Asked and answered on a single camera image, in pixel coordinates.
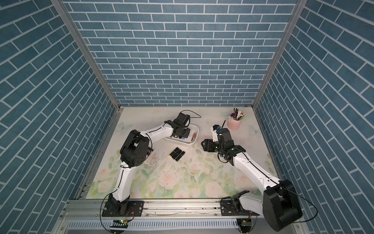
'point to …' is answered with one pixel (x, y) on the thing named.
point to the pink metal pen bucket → (233, 124)
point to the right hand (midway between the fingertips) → (207, 143)
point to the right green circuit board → (246, 225)
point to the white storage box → (193, 128)
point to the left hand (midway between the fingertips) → (190, 132)
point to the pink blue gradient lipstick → (183, 138)
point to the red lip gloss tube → (194, 137)
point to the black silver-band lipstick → (177, 154)
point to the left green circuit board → (120, 223)
